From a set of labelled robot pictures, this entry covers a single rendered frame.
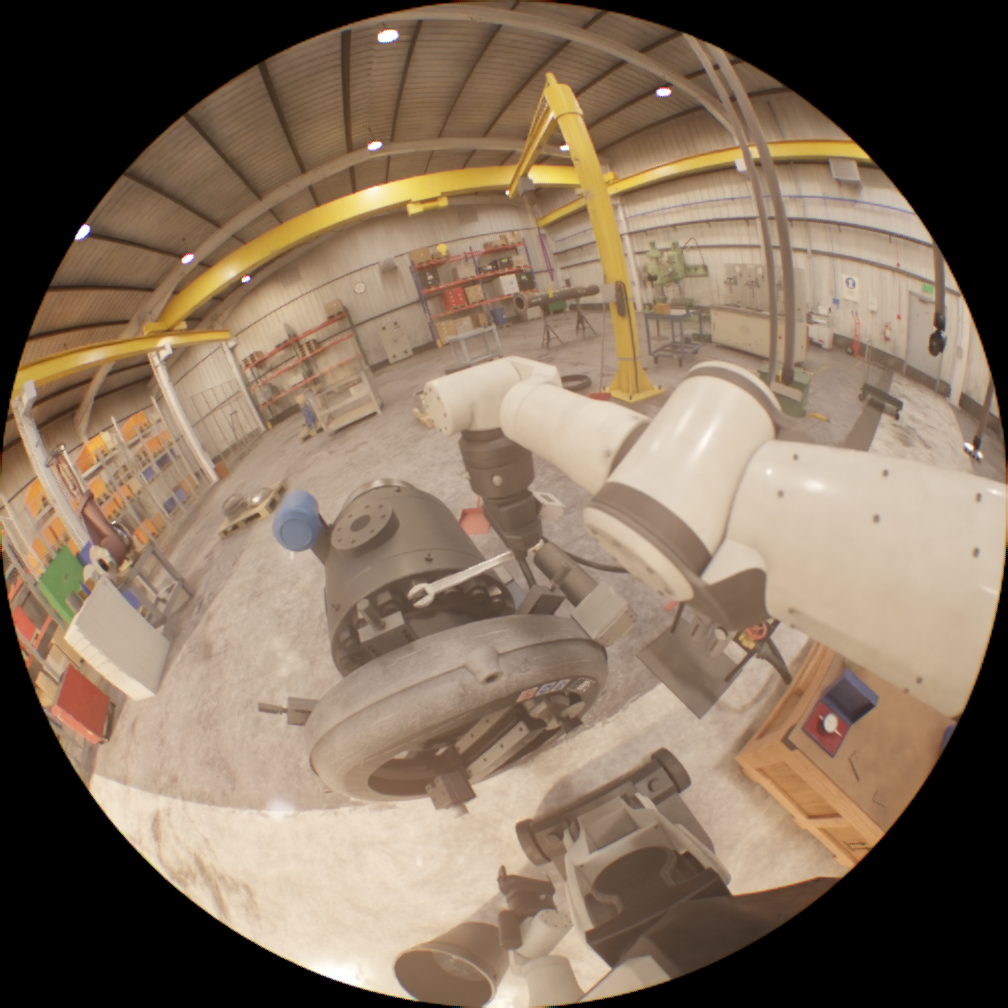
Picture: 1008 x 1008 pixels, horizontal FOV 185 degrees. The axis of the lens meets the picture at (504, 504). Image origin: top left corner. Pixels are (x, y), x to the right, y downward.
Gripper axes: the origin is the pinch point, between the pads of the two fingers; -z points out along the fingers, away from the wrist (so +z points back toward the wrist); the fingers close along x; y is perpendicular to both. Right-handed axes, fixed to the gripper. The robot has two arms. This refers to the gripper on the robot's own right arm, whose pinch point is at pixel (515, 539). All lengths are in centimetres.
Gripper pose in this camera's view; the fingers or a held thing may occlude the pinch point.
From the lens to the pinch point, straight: 48.2
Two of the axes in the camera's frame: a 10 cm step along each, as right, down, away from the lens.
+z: -1.8, -8.0, -5.7
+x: -4.1, -4.6, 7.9
